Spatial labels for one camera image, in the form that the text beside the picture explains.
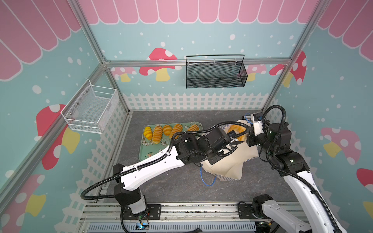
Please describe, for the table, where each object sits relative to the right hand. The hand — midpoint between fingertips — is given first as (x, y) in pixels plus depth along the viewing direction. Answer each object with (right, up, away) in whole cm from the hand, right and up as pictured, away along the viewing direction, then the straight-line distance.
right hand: (248, 126), depth 69 cm
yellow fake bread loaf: (-37, -2, +36) cm, 52 cm away
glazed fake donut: (-5, -1, -1) cm, 5 cm away
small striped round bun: (-45, -3, +36) cm, 57 cm away
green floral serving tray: (-32, -2, +40) cm, 51 cm away
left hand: (-16, -10, -4) cm, 20 cm away
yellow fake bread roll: (-58, -5, +34) cm, 68 cm away
